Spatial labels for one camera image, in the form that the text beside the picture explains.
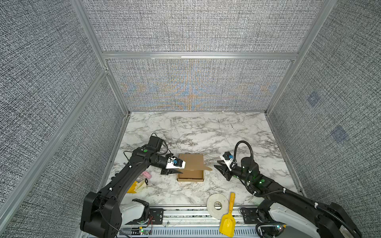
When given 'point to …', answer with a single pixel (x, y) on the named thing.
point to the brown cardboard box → (194, 171)
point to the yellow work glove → (136, 186)
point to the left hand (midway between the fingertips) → (180, 165)
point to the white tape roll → (218, 214)
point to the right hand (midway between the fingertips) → (216, 162)
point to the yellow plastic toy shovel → (227, 225)
